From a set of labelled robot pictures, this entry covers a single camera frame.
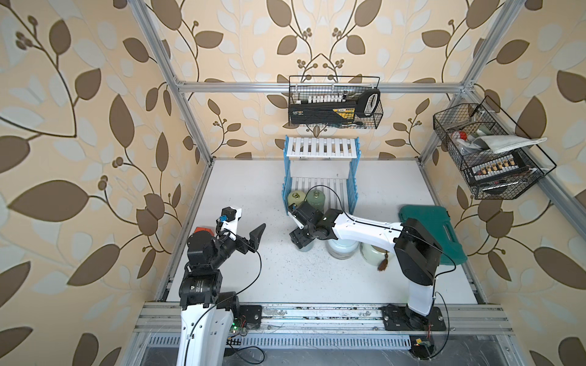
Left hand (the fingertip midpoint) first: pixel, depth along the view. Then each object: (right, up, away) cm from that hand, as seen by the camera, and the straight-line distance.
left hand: (250, 218), depth 71 cm
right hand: (+16, -9, +18) cm, 25 cm away
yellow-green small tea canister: (+14, +5, +23) cm, 27 cm away
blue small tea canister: (+18, -11, +7) cm, 22 cm away
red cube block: (-25, -8, +20) cm, 33 cm away
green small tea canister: (+22, +5, +23) cm, 32 cm away
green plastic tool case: (+74, -5, +25) cm, 78 cm away
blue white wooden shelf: (+31, +21, +53) cm, 65 cm away
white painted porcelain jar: (+31, -12, +9) cm, 34 cm away
